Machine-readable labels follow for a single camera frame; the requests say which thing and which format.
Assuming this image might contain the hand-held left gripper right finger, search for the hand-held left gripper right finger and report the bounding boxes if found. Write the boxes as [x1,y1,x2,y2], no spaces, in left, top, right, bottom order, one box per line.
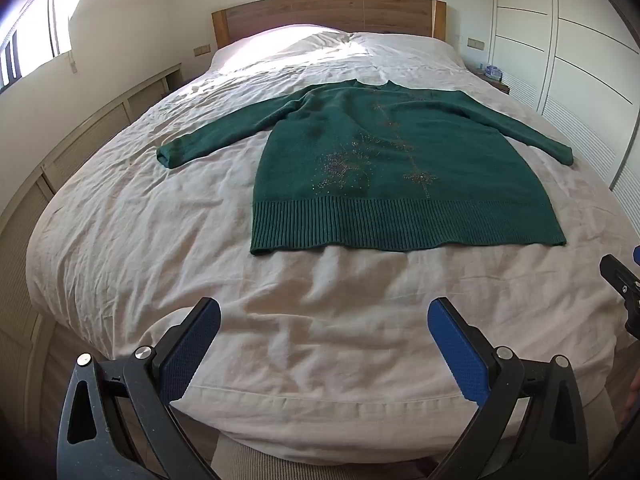
[425,297,591,480]

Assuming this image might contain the wooden headboard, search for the wooden headboard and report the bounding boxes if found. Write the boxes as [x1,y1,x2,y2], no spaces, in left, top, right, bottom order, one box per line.
[211,0,447,52]

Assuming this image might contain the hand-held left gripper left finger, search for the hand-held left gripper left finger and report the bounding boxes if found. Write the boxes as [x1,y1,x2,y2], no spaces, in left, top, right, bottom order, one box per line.
[57,298,222,480]

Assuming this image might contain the bed with white sheet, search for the bed with white sheet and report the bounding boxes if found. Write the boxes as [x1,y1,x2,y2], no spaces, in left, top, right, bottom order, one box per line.
[25,24,640,455]

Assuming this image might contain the wooden nightstand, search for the wooden nightstand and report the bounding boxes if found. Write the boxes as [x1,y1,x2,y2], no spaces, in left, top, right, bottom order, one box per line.
[472,69,511,96]

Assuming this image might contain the green knit sweater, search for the green knit sweater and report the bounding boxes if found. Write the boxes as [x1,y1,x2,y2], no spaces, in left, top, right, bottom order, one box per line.
[156,79,575,256]

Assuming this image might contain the window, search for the window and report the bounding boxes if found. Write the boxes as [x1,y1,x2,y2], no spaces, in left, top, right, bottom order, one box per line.
[0,0,77,92]

